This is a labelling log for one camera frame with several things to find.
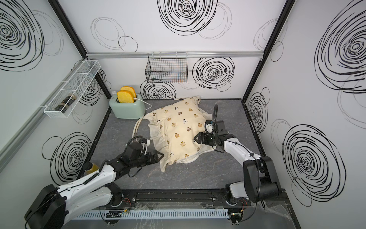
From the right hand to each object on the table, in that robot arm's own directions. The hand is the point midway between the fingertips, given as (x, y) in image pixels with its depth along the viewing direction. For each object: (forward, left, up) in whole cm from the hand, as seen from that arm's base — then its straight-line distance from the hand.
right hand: (199, 139), depth 87 cm
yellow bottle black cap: (-19, +60, +1) cm, 63 cm away
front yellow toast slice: (+25, +50, +12) cm, 57 cm away
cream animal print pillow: (+7, +17, +2) cm, 18 cm away
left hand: (-12, +23, -1) cm, 26 cm away
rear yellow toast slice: (+29, +48, +14) cm, 58 cm away
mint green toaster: (+20, +45, +3) cm, 50 cm away
